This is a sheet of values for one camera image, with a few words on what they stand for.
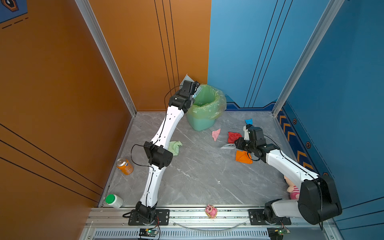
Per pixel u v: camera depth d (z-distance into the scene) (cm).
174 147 99
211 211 72
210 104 89
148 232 71
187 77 89
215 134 106
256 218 72
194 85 68
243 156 92
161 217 74
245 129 81
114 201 71
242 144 77
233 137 102
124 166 81
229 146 89
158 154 55
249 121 115
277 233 70
